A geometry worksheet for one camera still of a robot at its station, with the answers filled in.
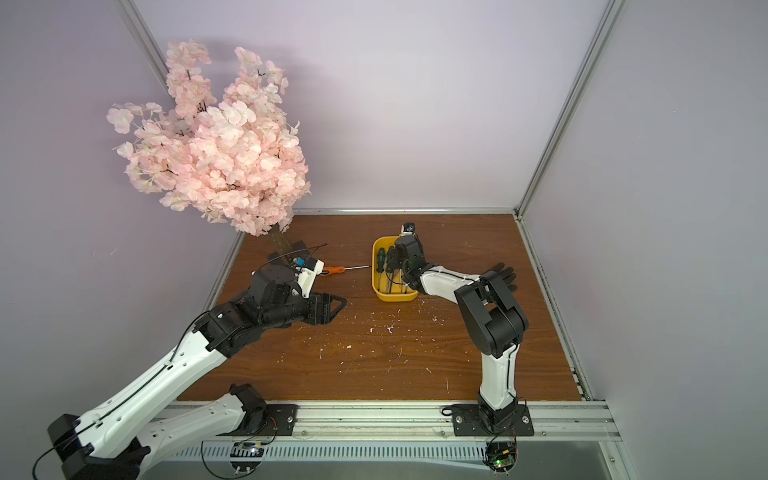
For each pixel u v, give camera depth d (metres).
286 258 1.00
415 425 0.73
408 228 0.86
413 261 0.76
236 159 0.59
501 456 0.70
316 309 0.61
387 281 0.99
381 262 1.03
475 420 0.73
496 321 0.50
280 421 0.73
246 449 0.71
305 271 0.63
